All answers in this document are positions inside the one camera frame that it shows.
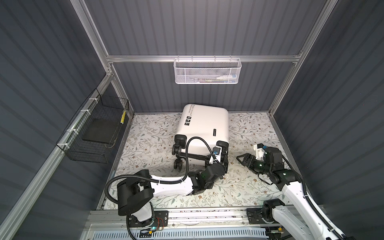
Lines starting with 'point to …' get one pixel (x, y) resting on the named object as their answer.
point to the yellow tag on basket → (123, 117)
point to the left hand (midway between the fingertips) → (222, 156)
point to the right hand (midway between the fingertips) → (242, 161)
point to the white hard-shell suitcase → (201, 129)
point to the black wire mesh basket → (91, 134)
